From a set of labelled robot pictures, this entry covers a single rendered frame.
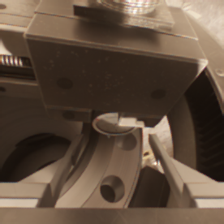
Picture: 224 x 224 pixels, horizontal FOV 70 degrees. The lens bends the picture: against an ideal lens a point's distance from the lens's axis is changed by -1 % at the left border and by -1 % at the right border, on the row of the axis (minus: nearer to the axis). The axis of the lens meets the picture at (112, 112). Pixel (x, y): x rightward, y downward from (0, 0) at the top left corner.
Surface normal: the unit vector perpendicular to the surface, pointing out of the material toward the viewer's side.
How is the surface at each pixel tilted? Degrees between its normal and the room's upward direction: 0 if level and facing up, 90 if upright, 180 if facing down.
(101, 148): 90
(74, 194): 90
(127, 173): 90
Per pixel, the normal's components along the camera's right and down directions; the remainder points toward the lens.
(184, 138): -0.66, -0.52
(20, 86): 0.00, 0.83
